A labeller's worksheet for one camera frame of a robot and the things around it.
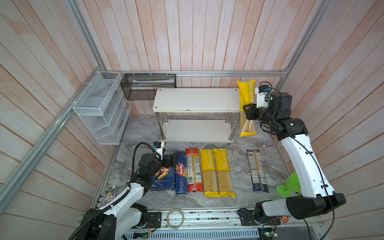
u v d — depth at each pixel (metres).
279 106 0.48
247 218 0.73
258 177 0.86
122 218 0.54
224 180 0.84
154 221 0.73
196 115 1.20
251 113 0.60
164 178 0.80
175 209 0.75
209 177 0.86
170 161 0.74
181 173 0.86
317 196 0.39
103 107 0.72
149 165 0.62
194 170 0.88
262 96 0.60
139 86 1.04
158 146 0.70
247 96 0.67
